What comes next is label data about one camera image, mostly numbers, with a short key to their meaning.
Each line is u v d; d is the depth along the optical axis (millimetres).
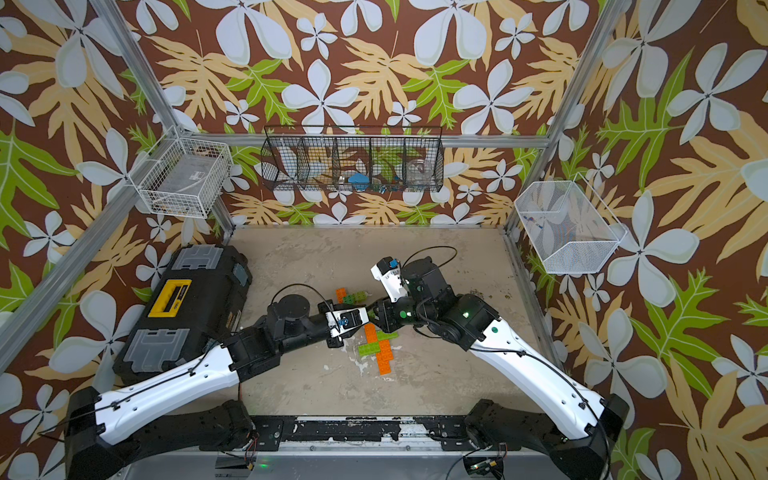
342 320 550
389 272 588
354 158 966
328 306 605
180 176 879
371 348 866
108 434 397
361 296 991
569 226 837
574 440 387
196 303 799
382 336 905
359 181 937
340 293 985
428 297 494
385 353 865
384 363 860
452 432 743
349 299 960
